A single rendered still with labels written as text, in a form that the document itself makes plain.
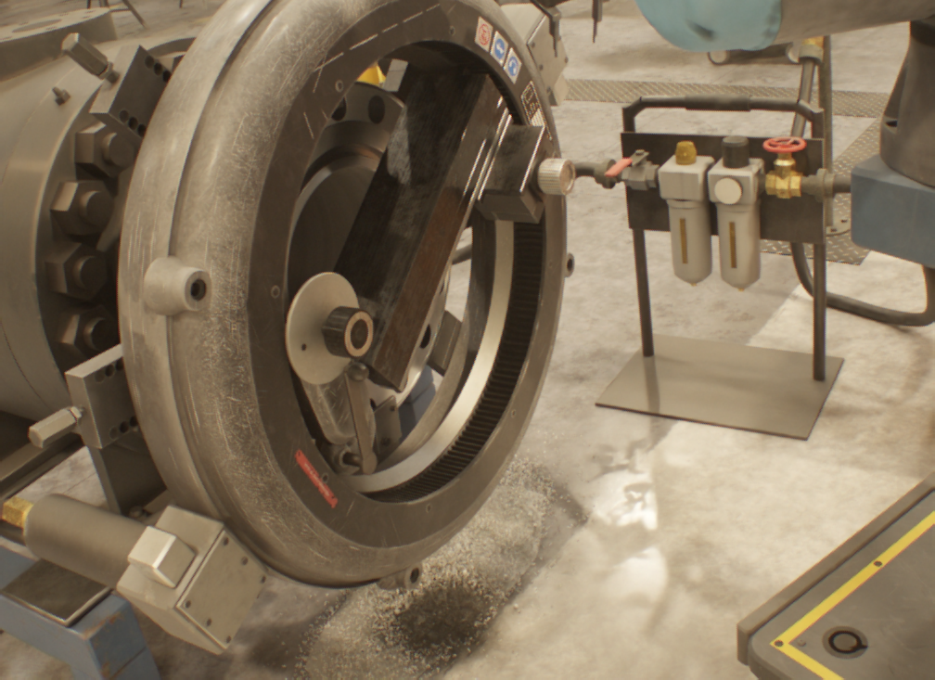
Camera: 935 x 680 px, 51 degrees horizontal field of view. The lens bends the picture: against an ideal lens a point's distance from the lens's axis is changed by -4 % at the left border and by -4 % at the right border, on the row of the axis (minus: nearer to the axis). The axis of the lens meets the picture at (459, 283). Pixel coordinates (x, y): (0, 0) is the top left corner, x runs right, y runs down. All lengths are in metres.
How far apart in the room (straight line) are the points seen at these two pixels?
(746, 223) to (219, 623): 1.20
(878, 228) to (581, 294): 1.79
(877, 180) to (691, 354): 1.47
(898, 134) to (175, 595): 0.74
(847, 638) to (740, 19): 0.67
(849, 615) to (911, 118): 0.55
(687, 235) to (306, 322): 1.05
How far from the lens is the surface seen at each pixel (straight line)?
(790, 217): 1.93
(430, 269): 1.15
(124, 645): 1.43
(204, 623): 1.05
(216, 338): 0.94
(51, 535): 1.19
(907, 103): 0.73
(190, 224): 0.93
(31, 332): 1.29
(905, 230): 0.74
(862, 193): 0.75
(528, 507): 1.78
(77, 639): 1.40
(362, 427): 1.09
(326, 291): 1.02
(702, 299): 2.42
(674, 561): 1.65
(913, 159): 0.72
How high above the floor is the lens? 1.08
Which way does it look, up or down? 24 degrees down
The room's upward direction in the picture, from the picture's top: 9 degrees counter-clockwise
